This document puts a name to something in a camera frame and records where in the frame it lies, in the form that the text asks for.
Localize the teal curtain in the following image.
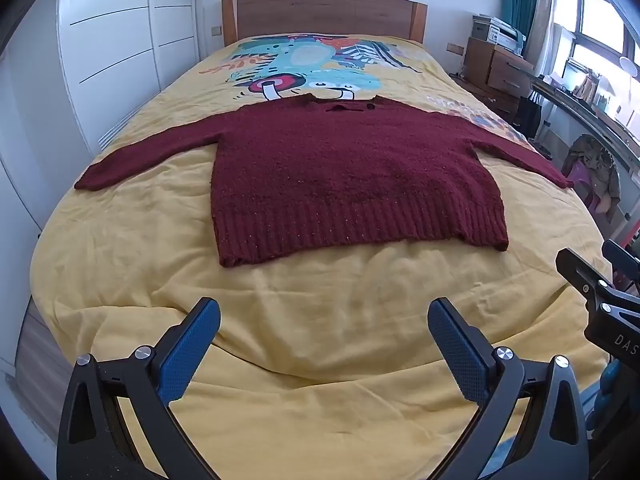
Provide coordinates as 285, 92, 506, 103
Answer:
502, 0, 543, 56

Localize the wooden headboard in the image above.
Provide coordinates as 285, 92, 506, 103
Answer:
221, 0, 429, 47

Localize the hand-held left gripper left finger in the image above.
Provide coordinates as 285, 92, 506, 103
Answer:
56, 297, 222, 480

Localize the brown jacket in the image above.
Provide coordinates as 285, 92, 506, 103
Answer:
562, 135, 621, 216

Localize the dark red knitted sweater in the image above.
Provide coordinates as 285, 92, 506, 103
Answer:
74, 94, 576, 268

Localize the window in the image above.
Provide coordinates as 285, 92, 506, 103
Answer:
550, 0, 640, 126

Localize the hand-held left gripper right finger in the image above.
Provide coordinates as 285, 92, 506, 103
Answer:
427, 297, 591, 480

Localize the white wardrobe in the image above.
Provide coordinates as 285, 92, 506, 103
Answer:
0, 0, 201, 376

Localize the wooden drawer cabinet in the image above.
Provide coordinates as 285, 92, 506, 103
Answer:
462, 39, 536, 121

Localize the pink chair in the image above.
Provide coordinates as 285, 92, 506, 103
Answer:
570, 160, 606, 211

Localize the black bag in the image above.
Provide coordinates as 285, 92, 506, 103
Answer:
515, 92, 543, 138

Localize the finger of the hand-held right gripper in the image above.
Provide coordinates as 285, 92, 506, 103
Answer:
601, 240, 640, 286
555, 247, 640, 362

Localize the person's right hand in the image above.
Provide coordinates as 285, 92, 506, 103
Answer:
596, 364, 622, 428

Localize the cluttered desk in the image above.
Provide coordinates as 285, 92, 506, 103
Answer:
530, 72, 640, 181

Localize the yellow printed duvet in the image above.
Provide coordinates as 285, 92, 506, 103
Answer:
30, 34, 618, 480

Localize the white printer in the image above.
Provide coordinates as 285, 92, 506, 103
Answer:
472, 16, 526, 53

